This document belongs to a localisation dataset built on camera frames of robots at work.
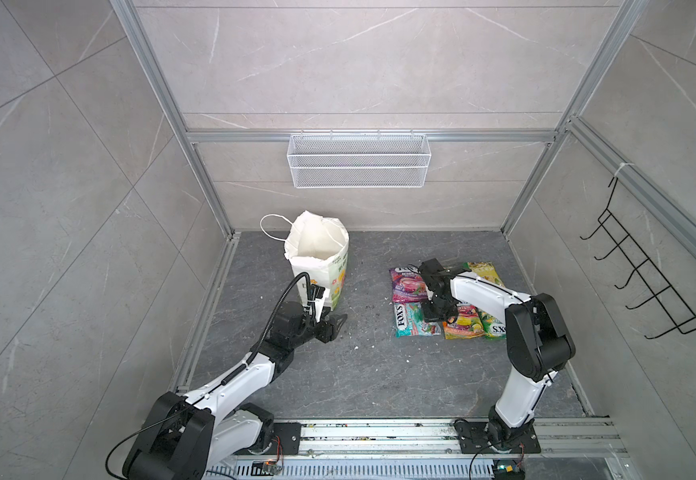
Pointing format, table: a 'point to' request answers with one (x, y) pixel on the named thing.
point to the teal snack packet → (410, 320)
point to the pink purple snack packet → (408, 285)
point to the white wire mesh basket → (358, 161)
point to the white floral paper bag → (317, 246)
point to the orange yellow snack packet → (468, 323)
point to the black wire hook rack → (658, 297)
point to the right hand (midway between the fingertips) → (433, 314)
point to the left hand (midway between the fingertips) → (337, 306)
